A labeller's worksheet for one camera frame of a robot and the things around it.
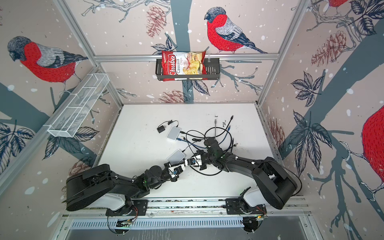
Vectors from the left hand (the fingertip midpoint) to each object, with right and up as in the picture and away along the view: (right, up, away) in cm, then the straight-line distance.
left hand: (183, 163), depth 79 cm
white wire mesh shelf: (-57, +33, +1) cm, 66 cm away
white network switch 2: (-5, 0, +12) cm, 13 cm away
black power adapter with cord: (-17, +17, +25) cm, 35 cm away
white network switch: (-9, +14, +22) cm, 28 cm away
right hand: (+2, 0, +4) cm, 4 cm away
